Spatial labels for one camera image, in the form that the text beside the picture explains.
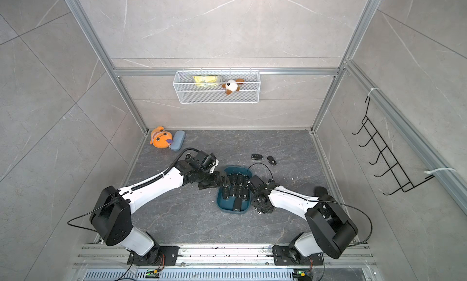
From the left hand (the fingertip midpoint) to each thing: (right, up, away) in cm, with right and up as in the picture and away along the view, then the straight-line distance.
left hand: (224, 181), depth 83 cm
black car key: (+17, +10, +21) cm, 29 cm away
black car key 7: (+4, -6, +8) cm, 11 cm away
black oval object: (+49, -7, +9) cm, 50 cm away
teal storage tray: (+1, -13, +4) cm, 14 cm away
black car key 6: (0, -7, +7) cm, 11 cm away
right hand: (+17, -13, +6) cm, 22 cm away
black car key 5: (+11, -2, +13) cm, 17 cm away
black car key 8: (+10, -8, +7) cm, 15 cm away
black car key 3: (+4, -1, +13) cm, 14 cm away
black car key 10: (-23, +10, +22) cm, 33 cm away
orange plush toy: (-39, +21, +22) cm, 49 cm away
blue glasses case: (-32, +20, +29) cm, 47 cm away
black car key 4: (+8, -1, +12) cm, 15 cm away
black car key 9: (+6, -13, +5) cm, 15 cm away
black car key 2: (+26, +8, +19) cm, 33 cm away
